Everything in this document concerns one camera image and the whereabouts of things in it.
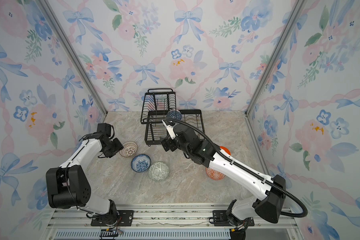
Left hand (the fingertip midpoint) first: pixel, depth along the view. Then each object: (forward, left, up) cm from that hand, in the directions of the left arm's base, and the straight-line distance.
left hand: (120, 147), depth 89 cm
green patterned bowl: (-11, -23, -8) cm, 27 cm away
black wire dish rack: (+29, -20, +9) cm, 36 cm away
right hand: (-4, -30, +21) cm, 37 cm away
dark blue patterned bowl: (+33, -31, -5) cm, 46 cm away
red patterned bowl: (-13, -56, -9) cm, 58 cm away
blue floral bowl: (-6, -11, -9) cm, 16 cm away
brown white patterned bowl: (+3, -3, -8) cm, 9 cm away
